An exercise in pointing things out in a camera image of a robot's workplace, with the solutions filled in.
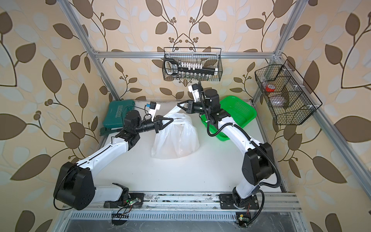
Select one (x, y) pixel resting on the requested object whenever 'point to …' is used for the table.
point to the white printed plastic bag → (178, 139)
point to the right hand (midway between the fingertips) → (178, 104)
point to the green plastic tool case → (115, 115)
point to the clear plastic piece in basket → (278, 100)
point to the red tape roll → (270, 88)
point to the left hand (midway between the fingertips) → (169, 118)
